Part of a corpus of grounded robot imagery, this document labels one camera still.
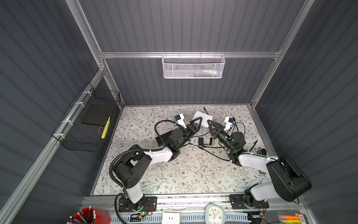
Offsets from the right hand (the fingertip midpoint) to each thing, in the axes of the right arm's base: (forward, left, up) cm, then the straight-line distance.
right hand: (208, 123), depth 77 cm
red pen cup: (-42, +56, -12) cm, 71 cm away
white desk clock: (-40, -1, -22) cm, 46 cm away
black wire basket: (-11, +67, +6) cm, 68 cm away
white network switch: (+4, +2, +1) cm, 4 cm away
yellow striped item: (-6, +54, +5) cm, 54 cm away
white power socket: (-42, +20, -21) cm, 51 cm away
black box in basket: (+3, +61, +5) cm, 61 cm away
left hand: (+2, +3, +1) cm, 4 cm away
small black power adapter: (+2, +2, -23) cm, 23 cm away
